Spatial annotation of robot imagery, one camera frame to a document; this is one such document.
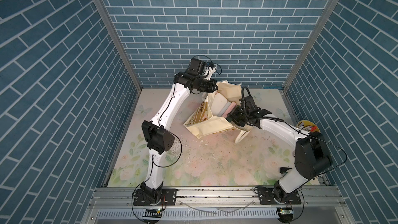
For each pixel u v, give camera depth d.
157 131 0.50
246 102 0.69
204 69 0.67
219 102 0.95
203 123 0.79
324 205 0.74
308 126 0.85
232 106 0.94
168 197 0.74
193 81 0.59
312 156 0.46
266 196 0.73
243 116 0.68
